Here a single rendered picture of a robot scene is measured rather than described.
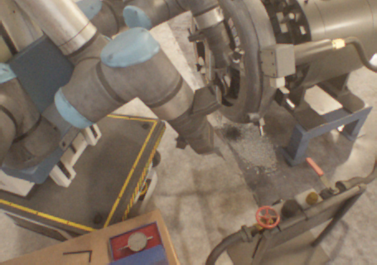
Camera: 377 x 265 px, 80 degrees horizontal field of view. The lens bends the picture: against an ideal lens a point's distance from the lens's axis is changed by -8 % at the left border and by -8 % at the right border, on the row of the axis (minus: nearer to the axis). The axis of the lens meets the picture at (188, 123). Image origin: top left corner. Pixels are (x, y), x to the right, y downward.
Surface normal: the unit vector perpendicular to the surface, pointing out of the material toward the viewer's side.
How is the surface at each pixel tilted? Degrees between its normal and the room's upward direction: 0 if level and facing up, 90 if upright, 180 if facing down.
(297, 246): 0
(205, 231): 0
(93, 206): 0
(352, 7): 44
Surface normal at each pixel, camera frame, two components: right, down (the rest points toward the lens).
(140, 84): 0.12, 0.77
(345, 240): -0.09, -0.72
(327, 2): 0.11, -0.25
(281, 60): 0.29, 0.31
